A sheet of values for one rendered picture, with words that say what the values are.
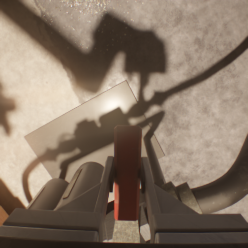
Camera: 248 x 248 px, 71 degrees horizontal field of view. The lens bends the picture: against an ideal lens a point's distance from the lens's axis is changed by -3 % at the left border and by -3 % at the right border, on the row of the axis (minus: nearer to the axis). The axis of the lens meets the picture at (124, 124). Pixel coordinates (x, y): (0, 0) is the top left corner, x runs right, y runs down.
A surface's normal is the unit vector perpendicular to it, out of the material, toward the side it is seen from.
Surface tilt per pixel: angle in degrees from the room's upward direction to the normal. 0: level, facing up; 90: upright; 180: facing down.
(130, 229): 0
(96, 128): 0
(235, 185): 46
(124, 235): 0
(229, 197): 16
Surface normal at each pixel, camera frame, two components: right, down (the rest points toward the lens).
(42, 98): -0.03, 0.25
